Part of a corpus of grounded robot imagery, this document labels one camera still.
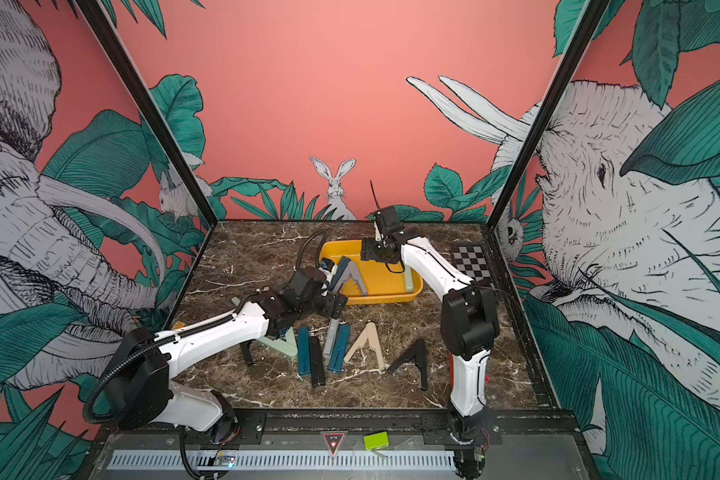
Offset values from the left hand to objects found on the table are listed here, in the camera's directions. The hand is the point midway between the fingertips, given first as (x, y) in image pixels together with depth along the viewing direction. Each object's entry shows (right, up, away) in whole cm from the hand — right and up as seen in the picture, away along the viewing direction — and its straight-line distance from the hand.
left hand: (339, 291), depth 84 cm
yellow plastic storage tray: (+14, +1, +17) cm, 22 cm away
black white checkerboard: (+46, +8, +22) cm, 52 cm away
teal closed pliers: (-10, -18, +2) cm, 21 cm away
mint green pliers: (+23, +2, +17) cm, 28 cm away
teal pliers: (0, +8, +23) cm, 24 cm away
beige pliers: (+9, -14, +5) cm, 17 cm away
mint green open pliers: (-15, -17, +3) cm, 23 cm away
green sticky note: (+11, -35, -13) cm, 39 cm away
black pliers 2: (+23, -19, +3) cm, 30 cm away
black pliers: (-6, -20, -1) cm, 21 cm away
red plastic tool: (+26, -14, -22) cm, 37 cm away
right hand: (+9, +12, +9) cm, 17 cm away
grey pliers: (+2, +5, +20) cm, 20 cm away
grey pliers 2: (-3, -15, +4) cm, 15 cm away
